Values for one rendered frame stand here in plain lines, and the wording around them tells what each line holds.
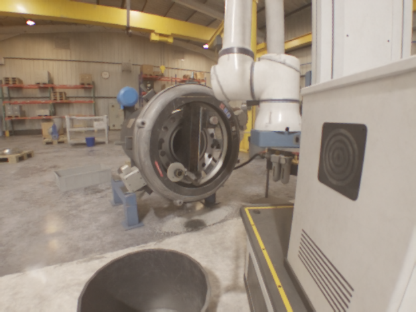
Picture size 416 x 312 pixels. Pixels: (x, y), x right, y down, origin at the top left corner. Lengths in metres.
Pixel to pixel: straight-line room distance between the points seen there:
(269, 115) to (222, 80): 0.23
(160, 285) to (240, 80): 0.77
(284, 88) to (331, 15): 0.26
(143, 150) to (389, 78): 0.99
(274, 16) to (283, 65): 0.38
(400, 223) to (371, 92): 0.18
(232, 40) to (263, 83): 0.23
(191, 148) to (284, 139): 0.59
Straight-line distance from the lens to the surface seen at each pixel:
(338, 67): 0.74
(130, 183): 1.12
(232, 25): 0.92
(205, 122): 1.16
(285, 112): 0.75
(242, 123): 1.48
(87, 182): 2.65
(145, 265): 0.71
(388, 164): 0.33
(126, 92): 1.79
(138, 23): 12.96
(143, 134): 1.07
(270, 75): 0.77
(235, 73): 0.80
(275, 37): 1.10
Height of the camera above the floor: 0.76
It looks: 10 degrees down
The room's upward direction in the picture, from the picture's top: straight up
